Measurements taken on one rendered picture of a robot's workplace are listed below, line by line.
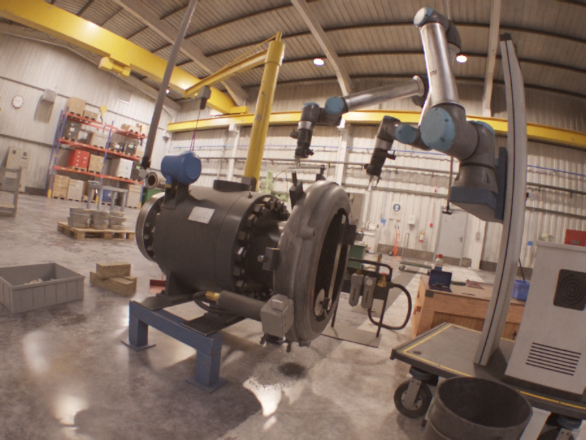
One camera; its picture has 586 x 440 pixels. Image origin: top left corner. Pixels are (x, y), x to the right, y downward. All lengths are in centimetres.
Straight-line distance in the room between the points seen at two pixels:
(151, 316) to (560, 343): 168
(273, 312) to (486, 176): 91
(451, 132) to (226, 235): 97
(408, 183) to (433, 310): 1043
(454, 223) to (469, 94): 549
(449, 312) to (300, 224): 129
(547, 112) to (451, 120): 1300
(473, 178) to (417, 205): 1094
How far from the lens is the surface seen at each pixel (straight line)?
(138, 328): 162
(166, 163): 156
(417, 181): 1225
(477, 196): 113
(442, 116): 108
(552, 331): 117
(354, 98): 151
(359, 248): 468
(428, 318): 203
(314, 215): 109
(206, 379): 136
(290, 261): 104
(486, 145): 121
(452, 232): 1191
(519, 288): 227
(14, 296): 198
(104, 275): 250
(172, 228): 149
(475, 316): 208
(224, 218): 133
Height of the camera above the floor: 78
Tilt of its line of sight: level
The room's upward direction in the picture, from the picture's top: 9 degrees clockwise
